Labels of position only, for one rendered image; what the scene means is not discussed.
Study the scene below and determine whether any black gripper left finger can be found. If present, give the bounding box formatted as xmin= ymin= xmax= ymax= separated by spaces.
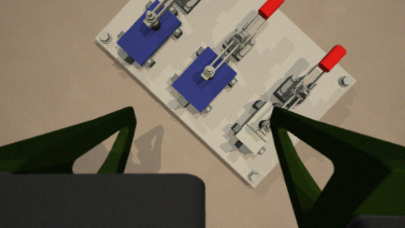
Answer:
xmin=0 ymin=107 xmax=136 ymax=174

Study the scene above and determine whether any cream rectangular block with slot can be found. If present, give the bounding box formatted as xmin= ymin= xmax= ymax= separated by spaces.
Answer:
xmin=233 ymin=101 xmax=274 ymax=154

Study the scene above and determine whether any grey toggle clamp with red handle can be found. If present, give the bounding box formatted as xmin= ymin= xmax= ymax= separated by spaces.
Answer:
xmin=143 ymin=0 xmax=201 ymax=31

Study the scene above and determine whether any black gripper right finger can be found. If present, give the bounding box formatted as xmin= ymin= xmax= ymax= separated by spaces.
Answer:
xmin=269 ymin=107 xmax=405 ymax=228

